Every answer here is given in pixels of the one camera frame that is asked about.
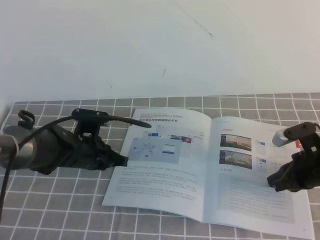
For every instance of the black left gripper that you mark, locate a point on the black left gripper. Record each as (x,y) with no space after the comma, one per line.
(82,149)

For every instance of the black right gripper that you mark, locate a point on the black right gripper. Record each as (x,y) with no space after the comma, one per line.
(302,173)

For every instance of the white logistics brochure book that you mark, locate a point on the white logistics brochure book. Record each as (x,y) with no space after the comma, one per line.
(210,170)

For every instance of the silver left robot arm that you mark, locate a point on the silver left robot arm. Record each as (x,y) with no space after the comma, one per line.
(15,154)

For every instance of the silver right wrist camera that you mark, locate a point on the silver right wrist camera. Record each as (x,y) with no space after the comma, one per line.
(279,139)

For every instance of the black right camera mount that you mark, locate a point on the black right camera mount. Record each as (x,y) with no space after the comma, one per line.
(306,134)

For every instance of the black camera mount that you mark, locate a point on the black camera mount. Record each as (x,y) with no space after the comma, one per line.
(306,134)
(89,122)

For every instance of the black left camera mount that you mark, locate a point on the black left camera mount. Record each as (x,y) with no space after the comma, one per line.
(89,122)

